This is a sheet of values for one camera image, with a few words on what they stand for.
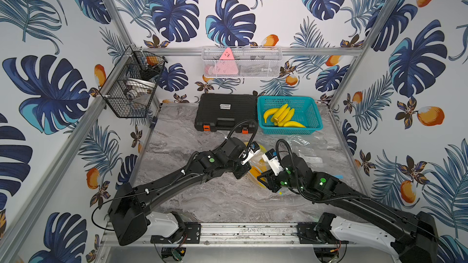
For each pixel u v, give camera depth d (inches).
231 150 22.4
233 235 29.9
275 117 44.4
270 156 25.6
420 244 15.3
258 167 29.5
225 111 42.5
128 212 15.5
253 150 26.0
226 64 35.5
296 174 21.6
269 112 44.8
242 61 36.4
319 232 25.9
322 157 36.2
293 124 40.8
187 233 28.9
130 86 31.6
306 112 46.4
